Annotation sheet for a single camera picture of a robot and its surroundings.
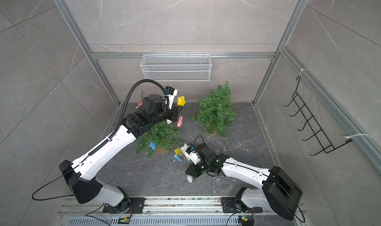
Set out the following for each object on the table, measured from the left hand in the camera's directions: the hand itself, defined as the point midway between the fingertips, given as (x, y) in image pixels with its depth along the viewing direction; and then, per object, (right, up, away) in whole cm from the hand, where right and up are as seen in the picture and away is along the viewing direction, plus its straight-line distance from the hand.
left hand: (182, 104), depth 70 cm
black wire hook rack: (+61, -8, -1) cm, 61 cm away
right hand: (+3, -36, +8) cm, 37 cm away
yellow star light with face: (-4, -28, +20) cm, 35 cm away
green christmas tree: (-11, -16, +10) cm, 22 cm away
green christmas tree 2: (+18, -2, +9) cm, 20 cm away
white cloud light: (+3, -40, +10) cm, 41 cm away
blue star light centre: (-4, -31, +15) cm, 34 cm away
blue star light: (-16, -21, +6) cm, 27 cm away
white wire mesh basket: (-19, +28, +31) cm, 46 cm away
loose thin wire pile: (+21, -43, +12) cm, 50 cm away
